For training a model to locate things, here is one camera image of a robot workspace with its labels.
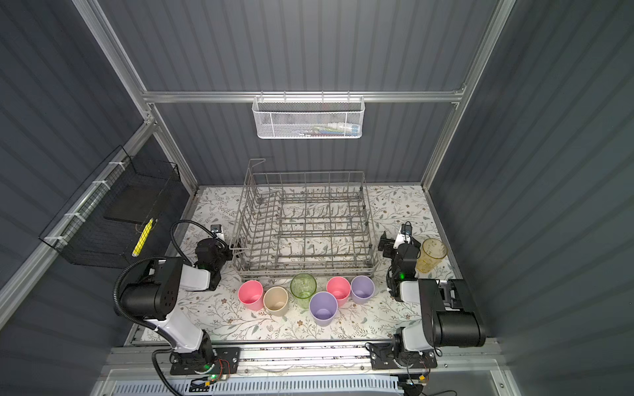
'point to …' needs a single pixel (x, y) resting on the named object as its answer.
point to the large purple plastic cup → (323, 307)
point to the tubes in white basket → (333, 129)
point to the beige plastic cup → (276, 301)
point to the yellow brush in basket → (142, 238)
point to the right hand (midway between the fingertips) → (402, 235)
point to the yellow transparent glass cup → (432, 251)
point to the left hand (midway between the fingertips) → (229, 240)
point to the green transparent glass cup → (303, 286)
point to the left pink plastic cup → (250, 294)
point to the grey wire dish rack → (305, 223)
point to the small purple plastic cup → (362, 288)
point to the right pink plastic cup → (340, 288)
